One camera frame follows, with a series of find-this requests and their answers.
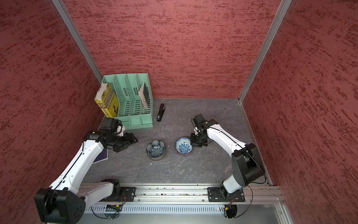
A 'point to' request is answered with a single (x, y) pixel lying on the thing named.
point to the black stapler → (161, 112)
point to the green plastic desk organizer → (127, 97)
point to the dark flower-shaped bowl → (155, 149)
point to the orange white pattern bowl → (184, 155)
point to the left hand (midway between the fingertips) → (132, 146)
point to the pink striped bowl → (158, 159)
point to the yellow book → (106, 96)
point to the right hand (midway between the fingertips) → (192, 147)
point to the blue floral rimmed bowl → (182, 145)
